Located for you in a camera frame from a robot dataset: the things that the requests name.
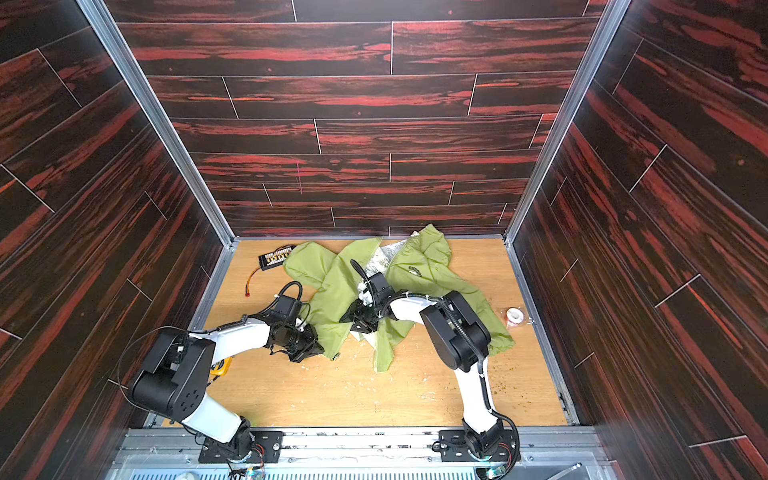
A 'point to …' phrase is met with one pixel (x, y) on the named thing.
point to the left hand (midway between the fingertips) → (328, 348)
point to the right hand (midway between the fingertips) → (347, 321)
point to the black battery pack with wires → (270, 260)
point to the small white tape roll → (514, 316)
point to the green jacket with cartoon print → (413, 265)
